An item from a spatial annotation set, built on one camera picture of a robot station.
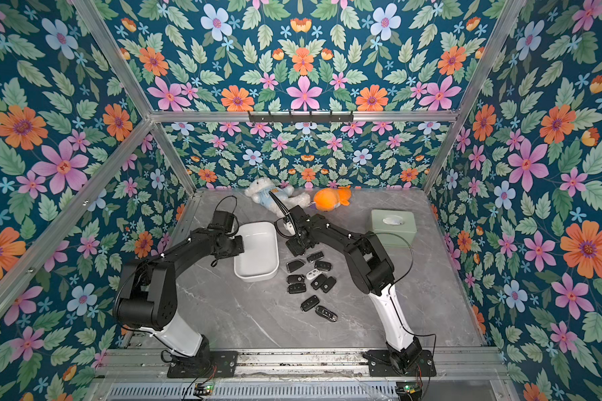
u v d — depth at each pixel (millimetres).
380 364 728
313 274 924
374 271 576
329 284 891
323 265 933
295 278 907
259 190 1090
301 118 927
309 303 844
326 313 821
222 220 753
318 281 896
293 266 932
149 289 959
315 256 958
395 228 951
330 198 1073
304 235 734
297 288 884
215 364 733
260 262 938
